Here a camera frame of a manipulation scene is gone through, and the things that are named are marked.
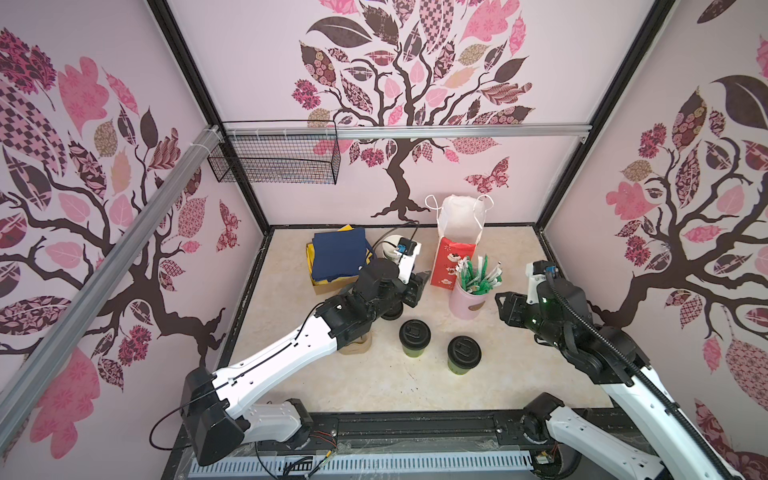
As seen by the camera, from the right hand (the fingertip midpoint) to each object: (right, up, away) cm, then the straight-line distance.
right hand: (504, 294), depth 69 cm
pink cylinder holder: (-4, -6, +20) cm, 22 cm away
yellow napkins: (-57, +8, +38) cm, 69 cm away
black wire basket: (-75, +49, +53) cm, 104 cm away
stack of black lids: (-26, -10, +24) cm, 37 cm away
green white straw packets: (+1, +2, +20) cm, 21 cm away
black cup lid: (-8, -16, +7) cm, 19 cm away
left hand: (-19, +4, +1) cm, 20 cm away
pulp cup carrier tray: (-36, -16, +12) cm, 41 cm away
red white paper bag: (-2, +19, +38) cm, 43 cm away
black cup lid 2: (-20, -13, +11) cm, 26 cm away
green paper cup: (-9, -21, +8) cm, 24 cm away
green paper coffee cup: (-20, -19, +14) cm, 31 cm away
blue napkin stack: (-46, +10, +41) cm, 63 cm away
